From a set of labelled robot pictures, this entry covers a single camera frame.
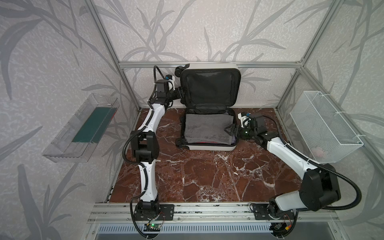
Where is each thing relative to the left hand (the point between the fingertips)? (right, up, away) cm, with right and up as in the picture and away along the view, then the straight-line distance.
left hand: (185, 84), depth 92 cm
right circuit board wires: (+50, -76, -20) cm, 93 cm away
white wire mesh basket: (+63, -29, -31) cm, 76 cm away
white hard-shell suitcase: (+6, +3, 0) cm, 7 cm away
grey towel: (+14, -28, +5) cm, 31 cm away
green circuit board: (-14, -74, -20) cm, 78 cm away
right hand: (+26, -26, -7) cm, 37 cm away
